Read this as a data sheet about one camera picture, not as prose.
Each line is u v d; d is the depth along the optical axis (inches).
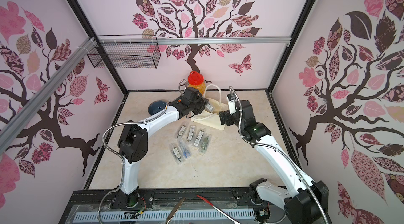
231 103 26.0
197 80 39.2
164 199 29.9
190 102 28.1
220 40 36.6
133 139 21.9
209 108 35.3
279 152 18.1
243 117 21.7
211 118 34.7
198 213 30.5
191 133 37.3
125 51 37.3
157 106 41.9
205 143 36.0
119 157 21.0
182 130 38.3
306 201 14.6
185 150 34.7
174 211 27.8
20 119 20.7
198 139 36.3
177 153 34.4
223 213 26.9
